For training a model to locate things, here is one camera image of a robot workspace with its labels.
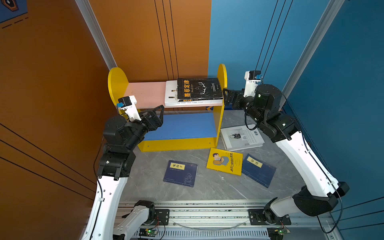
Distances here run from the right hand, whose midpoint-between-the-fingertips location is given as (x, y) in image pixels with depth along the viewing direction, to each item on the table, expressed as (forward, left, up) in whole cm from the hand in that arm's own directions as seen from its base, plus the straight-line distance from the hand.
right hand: (230, 89), depth 62 cm
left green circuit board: (-44, +38, -49) cm, 77 cm away
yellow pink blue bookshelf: (+3, +23, -30) cm, 38 cm away
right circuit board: (-44, -23, -51) cm, 71 cm away
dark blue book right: (-14, -22, -48) cm, 55 cm away
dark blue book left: (-16, +24, -47) cm, 56 cm away
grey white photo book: (+7, -14, -44) cm, 47 cm away
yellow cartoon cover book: (-9, -2, -47) cm, 48 cm away
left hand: (-9, +29, -1) cm, 31 cm away
